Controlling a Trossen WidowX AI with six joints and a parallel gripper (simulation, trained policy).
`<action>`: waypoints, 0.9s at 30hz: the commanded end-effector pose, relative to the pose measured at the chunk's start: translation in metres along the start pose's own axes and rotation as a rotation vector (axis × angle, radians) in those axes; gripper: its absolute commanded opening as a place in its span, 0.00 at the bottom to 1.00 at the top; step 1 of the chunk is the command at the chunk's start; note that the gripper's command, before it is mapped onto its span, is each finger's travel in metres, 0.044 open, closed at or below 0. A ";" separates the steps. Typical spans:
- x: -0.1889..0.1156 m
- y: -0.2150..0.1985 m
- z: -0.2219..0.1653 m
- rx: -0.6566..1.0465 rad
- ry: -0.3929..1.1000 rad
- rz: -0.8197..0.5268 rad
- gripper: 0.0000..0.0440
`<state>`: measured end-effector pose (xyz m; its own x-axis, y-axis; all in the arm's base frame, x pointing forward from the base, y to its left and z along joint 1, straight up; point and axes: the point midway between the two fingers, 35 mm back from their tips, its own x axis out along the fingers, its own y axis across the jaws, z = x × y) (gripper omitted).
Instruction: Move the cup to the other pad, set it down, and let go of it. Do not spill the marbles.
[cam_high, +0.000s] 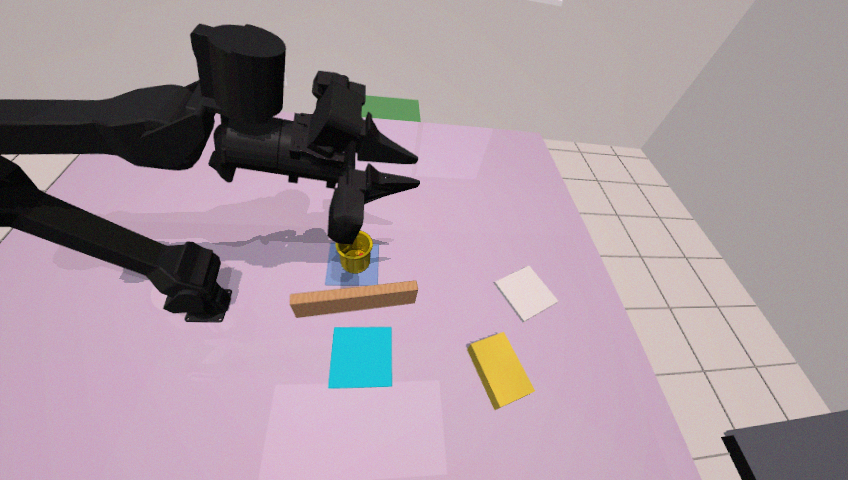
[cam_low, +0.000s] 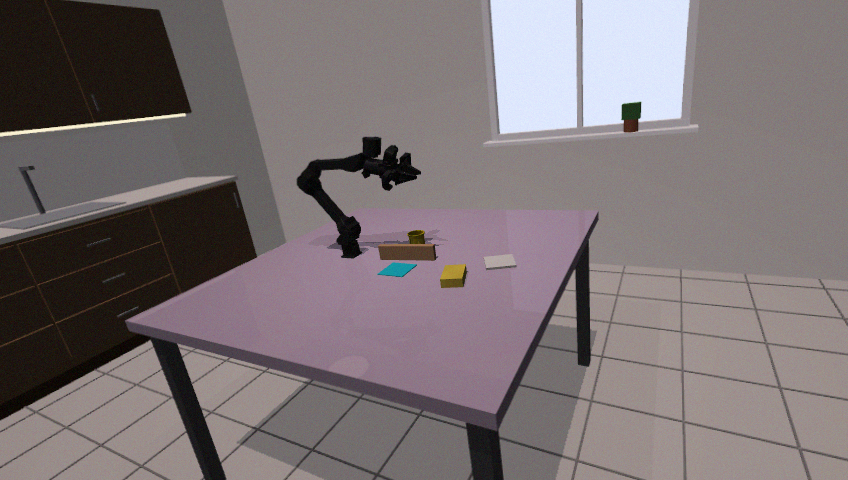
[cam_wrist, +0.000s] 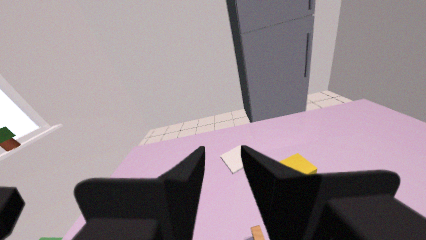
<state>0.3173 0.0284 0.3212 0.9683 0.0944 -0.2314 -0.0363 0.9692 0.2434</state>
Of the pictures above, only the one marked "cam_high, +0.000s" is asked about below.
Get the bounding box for brown wooden plank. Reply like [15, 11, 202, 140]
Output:
[290, 280, 418, 318]

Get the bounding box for yellow rectangular block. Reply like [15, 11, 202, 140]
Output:
[467, 332, 535, 410]

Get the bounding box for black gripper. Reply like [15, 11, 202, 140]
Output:
[278, 112, 420, 245]

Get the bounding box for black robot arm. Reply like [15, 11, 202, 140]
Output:
[0, 24, 364, 323]

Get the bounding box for olive yellow cup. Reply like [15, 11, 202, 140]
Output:
[335, 230, 373, 274]

